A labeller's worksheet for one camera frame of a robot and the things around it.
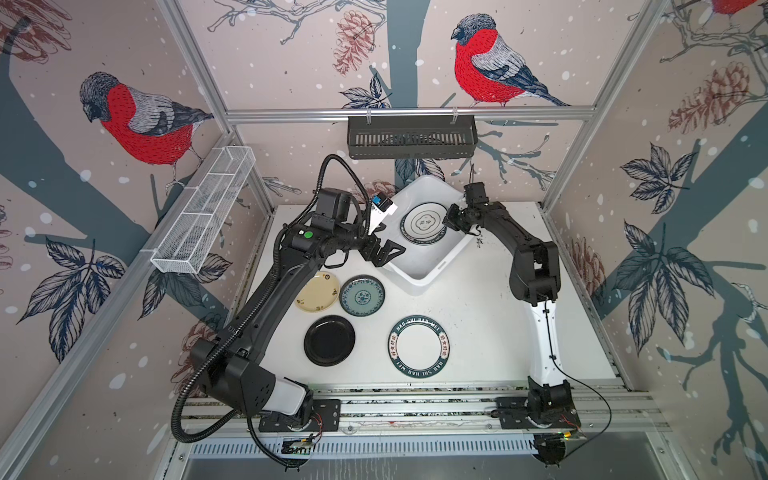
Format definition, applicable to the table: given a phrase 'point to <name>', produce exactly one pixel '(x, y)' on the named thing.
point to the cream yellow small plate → (319, 292)
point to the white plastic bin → (422, 263)
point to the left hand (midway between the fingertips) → (391, 236)
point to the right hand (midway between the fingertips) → (442, 221)
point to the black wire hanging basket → (412, 137)
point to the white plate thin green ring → (423, 222)
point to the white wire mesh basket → (188, 244)
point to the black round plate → (329, 340)
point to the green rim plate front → (419, 346)
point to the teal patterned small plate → (362, 295)
